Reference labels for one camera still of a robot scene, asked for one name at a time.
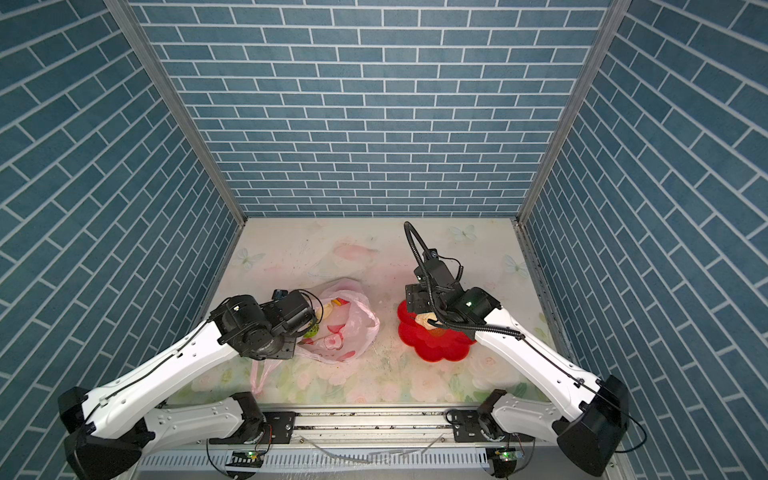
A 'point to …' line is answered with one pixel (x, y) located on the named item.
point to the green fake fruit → (312, 331)
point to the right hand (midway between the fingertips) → (416, 287)
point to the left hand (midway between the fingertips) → (286, 349)
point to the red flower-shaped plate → (432, 345)
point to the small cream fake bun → (422, 319)
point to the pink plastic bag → (347, 325)
